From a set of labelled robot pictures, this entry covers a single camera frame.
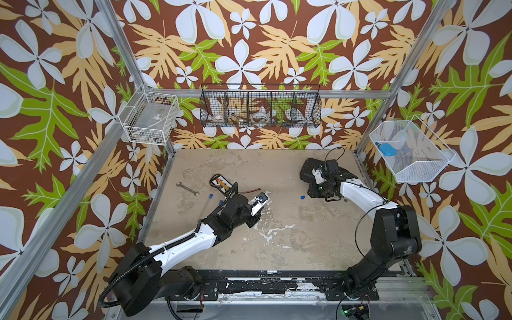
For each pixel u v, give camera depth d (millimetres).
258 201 683
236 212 619
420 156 784
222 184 1043
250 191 1026
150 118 861
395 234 461
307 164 1057
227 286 753
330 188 687
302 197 987
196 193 1014
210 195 993
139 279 405
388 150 860
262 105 985
